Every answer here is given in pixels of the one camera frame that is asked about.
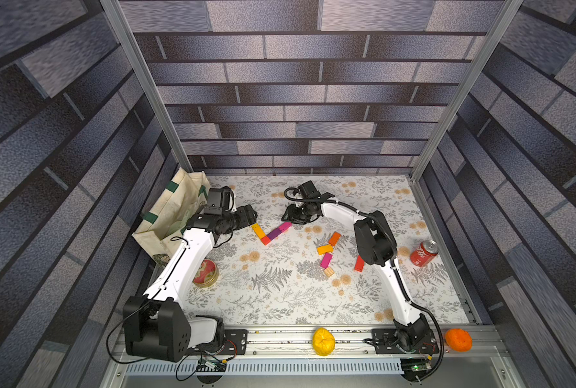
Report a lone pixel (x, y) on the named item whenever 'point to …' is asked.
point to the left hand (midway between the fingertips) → (249, 214)
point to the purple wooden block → (273, 234)
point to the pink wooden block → (326, 260)
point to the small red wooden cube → (265, 240)
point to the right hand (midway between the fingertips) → (284, 219)
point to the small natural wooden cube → (329, 272)
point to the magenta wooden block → (284, 226)
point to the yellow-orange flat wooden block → (325, 249)
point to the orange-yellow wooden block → (260, 234)
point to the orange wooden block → (334, 238)
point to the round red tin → (207, 273)
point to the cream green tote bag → (160, 229)
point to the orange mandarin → (459, 339)
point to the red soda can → (425, 253)
